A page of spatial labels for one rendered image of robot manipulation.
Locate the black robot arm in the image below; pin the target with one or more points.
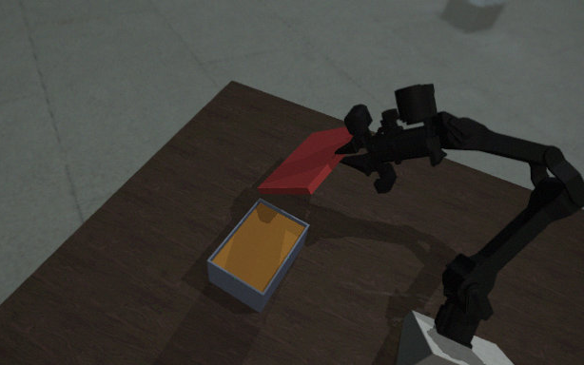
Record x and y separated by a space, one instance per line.
469 280

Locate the red rectangular lid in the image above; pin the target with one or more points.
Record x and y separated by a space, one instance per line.
306 168

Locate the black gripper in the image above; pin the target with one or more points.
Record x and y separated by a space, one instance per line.
382 149

